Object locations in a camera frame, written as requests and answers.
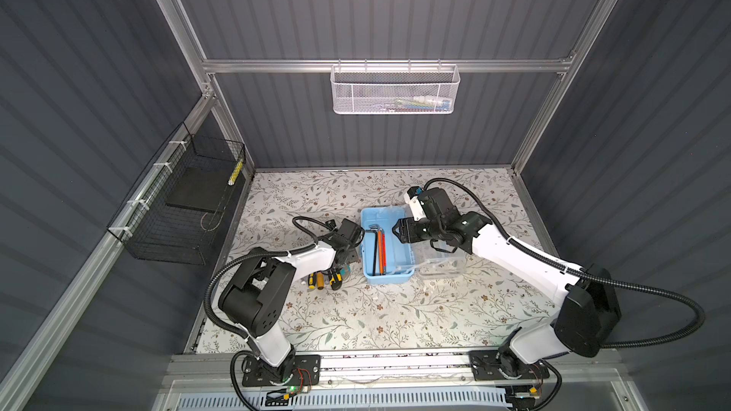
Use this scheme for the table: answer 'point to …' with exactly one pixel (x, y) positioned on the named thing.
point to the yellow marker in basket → (231, 180)
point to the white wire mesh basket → (395, 89)
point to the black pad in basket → (202, 188)
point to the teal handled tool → (345, 270)
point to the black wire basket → (171, 213)
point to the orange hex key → (381, 252)
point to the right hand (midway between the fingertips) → (403, 230)
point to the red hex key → (384, 248)
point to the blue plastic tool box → (387, 261)
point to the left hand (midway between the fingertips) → (347, 254)
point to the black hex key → (375, 248)
